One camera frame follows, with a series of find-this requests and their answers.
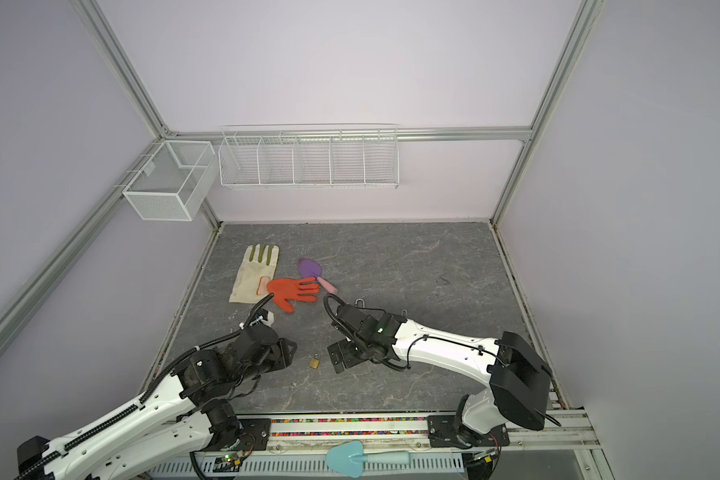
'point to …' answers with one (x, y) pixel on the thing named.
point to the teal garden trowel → (349, 458)
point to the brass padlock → (314, 362)
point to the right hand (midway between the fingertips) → (346, 355)
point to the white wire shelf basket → (299, 156)
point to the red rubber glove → (292, 289)
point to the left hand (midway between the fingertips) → (290, 353)
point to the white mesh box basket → (170, 184)
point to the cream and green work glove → (259, 261)
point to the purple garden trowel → (308, 268)
